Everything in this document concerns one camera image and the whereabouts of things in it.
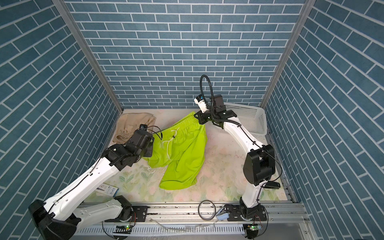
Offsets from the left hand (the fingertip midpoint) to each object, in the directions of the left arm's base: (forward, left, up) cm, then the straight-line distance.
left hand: (148, 145), depth 76 cm
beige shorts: (+29, +24, -16) cm, 41 cm away
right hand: (+18, -24, +5) cm, 31 cm away
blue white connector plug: (-30, -38, -17) cm, 51 cm away
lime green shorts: (+6, -15, -12) cm, 20 cm away
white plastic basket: (+33, -69, -16) cm, 78 cm away
